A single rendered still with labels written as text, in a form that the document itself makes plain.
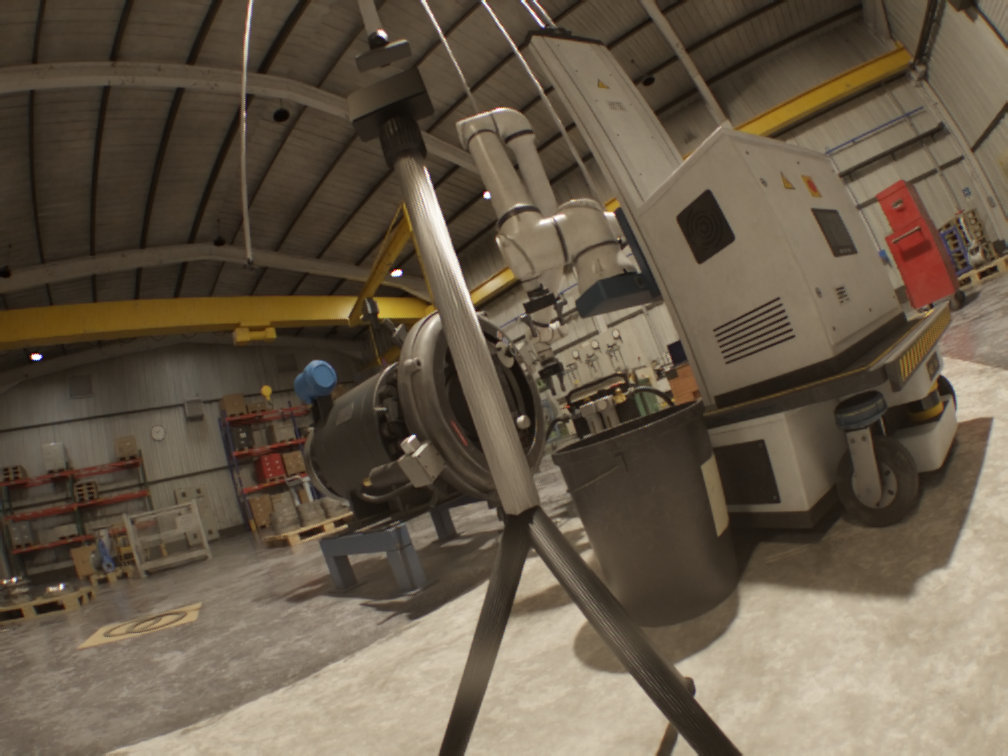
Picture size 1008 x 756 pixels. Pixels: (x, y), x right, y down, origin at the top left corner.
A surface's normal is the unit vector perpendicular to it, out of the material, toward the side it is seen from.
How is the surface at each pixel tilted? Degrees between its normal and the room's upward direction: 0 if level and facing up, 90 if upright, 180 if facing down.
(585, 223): 90
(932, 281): 90
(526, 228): 80
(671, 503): 93
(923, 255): 90
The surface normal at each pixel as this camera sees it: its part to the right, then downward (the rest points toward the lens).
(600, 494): -0.74, 0.22
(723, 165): -0.90, 0.26
